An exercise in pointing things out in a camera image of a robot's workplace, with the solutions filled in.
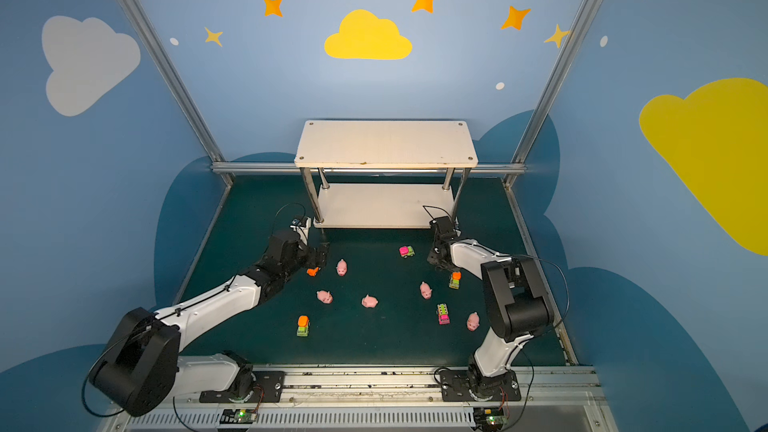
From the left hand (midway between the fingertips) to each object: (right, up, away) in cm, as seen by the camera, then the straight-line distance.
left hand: (318, 242), depth 88 cm
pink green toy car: (+27, -4, +10) cm, 29 cm away
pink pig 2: (+2, -16, 0) cm, 16 cm away
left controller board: (-15, -40, -18) cm, 46 cm away
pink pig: (+6, -9, +6) cm, 12 cm away
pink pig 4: (+32, -15, +2) cm, 36 cm away
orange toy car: (-3, -10, +5) cm, 12 cm away
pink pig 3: (+15, -18, 0) cm, 23 cm away
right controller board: (+46, -41, -17) cm, 64 cm away
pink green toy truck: (+37, -20, -4) cm, 42 cm away
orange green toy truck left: (-3, -23, -6) cm, 24 cm away
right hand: (+40, -5, +9) cm, 41 cm away
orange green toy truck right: (+42, -12, +3) cm, 44 cm away
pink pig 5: (+45, -22, -4) cm, 51 cm away
